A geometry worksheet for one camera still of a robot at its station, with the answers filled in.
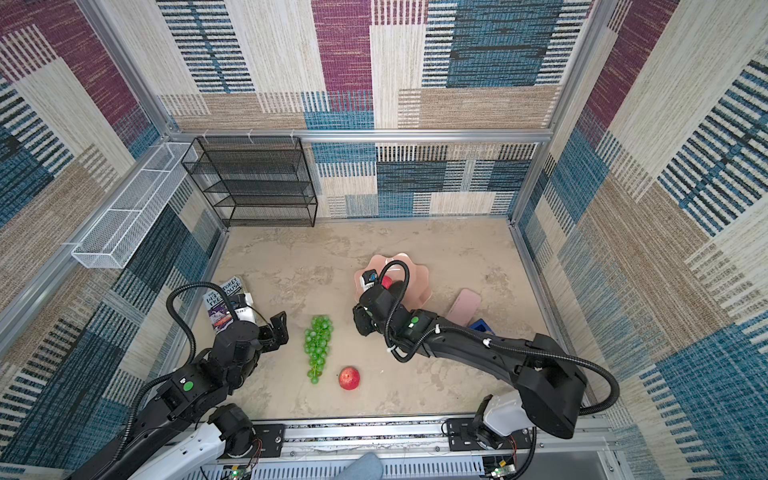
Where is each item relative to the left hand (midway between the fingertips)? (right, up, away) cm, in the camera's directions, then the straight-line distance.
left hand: (273, 314), depth 74 cm
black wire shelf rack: (-20, +40, +35) cm, 57 cm away
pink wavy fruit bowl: (+38, +2, +24) cm, 45 cm away
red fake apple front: (+18, -17, +4) cm, 25 cm away
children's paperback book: (-26, -2, +22) cm, 34 cm away
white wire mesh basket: (-36, +18, -4) cm, 40 cm away
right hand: (+22, -1, +7) cm, 23 cm away
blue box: (+55, -6, +12) cm, 56 cm away
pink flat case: (+52, -2, +20) cm, 56 cm away
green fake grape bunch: (+8, -11, +11) cm, 18 cm away
